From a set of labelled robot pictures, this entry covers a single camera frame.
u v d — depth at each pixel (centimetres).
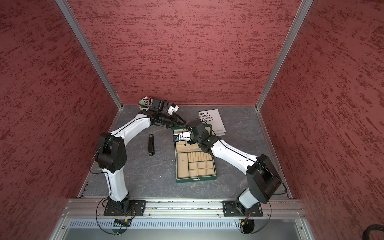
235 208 73
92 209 76
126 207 66
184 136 71
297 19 75
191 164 85
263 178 43
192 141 74
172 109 85
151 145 95
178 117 83
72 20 75
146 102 104
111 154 51
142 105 104
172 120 80
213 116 110
